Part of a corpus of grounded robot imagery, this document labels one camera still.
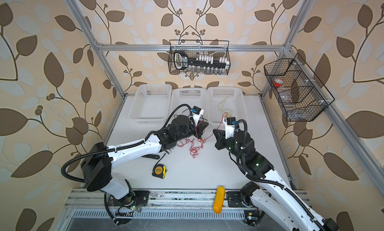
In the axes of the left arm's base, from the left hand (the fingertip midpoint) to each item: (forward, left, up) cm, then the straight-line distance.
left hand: (209, 122), depth 74 cm
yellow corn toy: (-31, -5, -21) cm, 38 cm away
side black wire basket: (+11, -45, +10) cm, 48 cm away
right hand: (-6, -2, 0) cm, 6 cm away
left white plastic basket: (+34, +44, -25) cm, 61 cm away
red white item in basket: (+22, -37, +9) cm, 44 cm away
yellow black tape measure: (-18, +26, -22) cm, 39 cm away
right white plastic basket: (+34, -14, -21) cm, 42 cm away
